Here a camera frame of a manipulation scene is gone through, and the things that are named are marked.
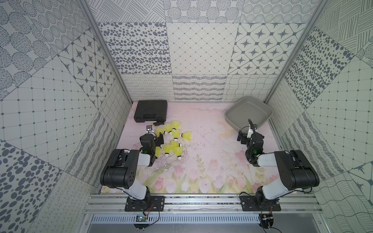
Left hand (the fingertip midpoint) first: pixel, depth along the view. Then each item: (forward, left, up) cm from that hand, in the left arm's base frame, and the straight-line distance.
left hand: (157, 133), depth 94 cm
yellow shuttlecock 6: (-10, -15, -5) cm, 19 cm away
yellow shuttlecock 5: (-9, -7, -3) cm, 12 cm away
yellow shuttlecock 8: (-5, -11, -4) cm, 13 cm away
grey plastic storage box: (+24, -59, -6) cm, 64 cm away
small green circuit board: (-45, +1, -9) cm, 46 cm away
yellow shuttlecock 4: (+3, -12, -4) cm, 13 cm away
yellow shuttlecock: (0, -20, -3) cm, 20 cm away
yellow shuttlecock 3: (+7, -6, -4) cm, 10 cm away
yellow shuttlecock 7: (-10, -2, -4) cm, 11 cm away
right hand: (+2, -61, -1) cm, 61 cm away
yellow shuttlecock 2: (+11, -11, -5) cm, 16 cm away
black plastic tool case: (+24, +10, -3) cm, 26 cm away
